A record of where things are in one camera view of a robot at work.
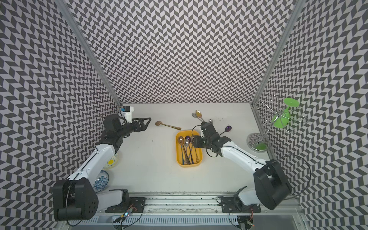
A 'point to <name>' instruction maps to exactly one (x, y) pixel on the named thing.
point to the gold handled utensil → (159, 123)
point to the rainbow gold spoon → (199, 114)
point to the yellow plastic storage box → (199, 151)
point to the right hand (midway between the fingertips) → (195, 144)
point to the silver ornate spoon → (186, 144)
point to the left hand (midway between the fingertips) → (145, 120)
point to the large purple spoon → (227, 129)
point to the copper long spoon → (181, 141)
